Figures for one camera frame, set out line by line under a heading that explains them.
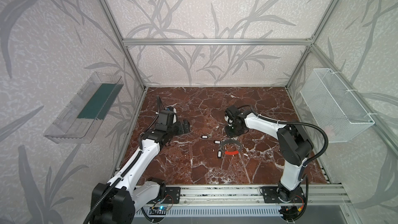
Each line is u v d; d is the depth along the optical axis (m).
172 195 0.73
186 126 0.75
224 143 0.91
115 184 0.40
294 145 0.49
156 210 0.72
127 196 0.40
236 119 0.70
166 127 0.62
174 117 0.67
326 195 0.75
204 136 0.94
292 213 0.71
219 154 0.87
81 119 0.66
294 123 0.52
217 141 0.92
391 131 0.55
